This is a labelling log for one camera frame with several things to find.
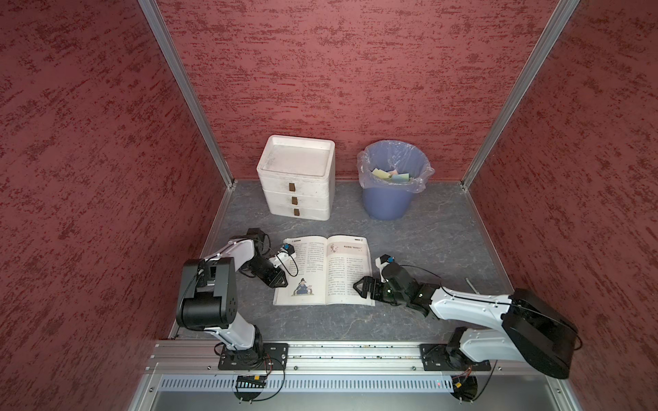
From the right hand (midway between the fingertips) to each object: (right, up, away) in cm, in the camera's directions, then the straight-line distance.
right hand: (362, 293), depth 85 cm
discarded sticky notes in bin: (+15, +43, +21) cm, 50 cm away
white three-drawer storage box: (-23, +41, +5) cm, 47 cm away
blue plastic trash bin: (+12, +31, +17) cm, 37 cm away
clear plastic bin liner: (+18, +49, +15) cm, 55 cm away
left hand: (-29, +2, +3) cm, 29 cm away
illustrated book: (-12, +7, +5) cm, 15 cm away
